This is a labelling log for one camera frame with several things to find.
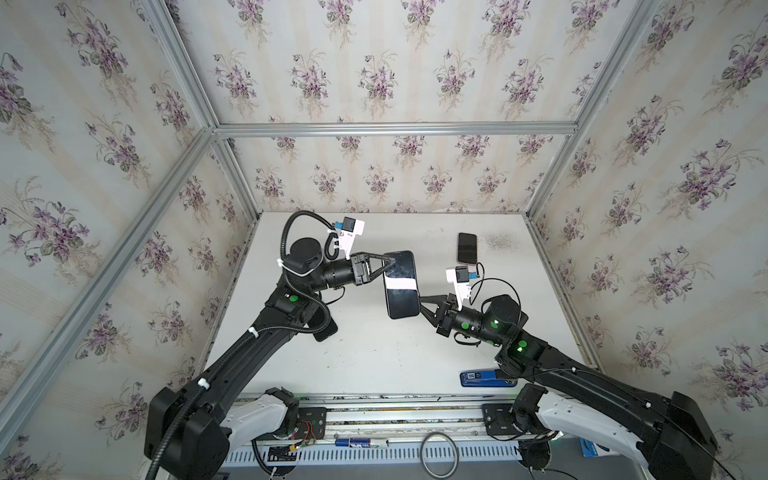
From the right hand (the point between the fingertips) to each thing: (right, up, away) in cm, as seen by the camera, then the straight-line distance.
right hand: (421, 301), depth 65 cm
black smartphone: (-4, -1, -2) cm, 5 cm away
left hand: (-6, +9, -2) cm, 11 cm away
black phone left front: (-25, -14, +24) cm, 37 cm away
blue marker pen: (-14, -34, +4) cm, 37 cm away
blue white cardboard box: (+40, -36, +4) cm, 54 cm away
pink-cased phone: (+23, +11, +46) cm, 53 cm away
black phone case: (-5, +5, -1) cm, 7 cm away
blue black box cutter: (+21, -22, +11) cm, 32 cm away
